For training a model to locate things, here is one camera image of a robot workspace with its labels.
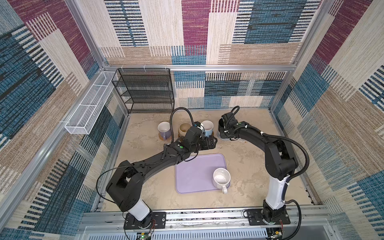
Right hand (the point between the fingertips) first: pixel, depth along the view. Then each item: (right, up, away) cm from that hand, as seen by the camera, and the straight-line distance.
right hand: (226, 134), depth 98 cm
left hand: (-11, -2, -16) cm, 19 cm away
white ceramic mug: (-5, -24, -13) cm, 28 cm away
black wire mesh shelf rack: (-56, +31, +14) cm, 66 cm away
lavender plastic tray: (-19, -22, -14) cm, 32 cm away
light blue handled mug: (-11, +4, +3) cm, 12 cm away
